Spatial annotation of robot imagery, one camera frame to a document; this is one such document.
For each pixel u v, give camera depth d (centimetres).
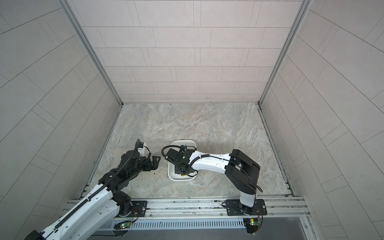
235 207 71
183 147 76
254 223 68
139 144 70
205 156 52
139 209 71
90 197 48
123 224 65
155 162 71
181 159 60
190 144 91
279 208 73
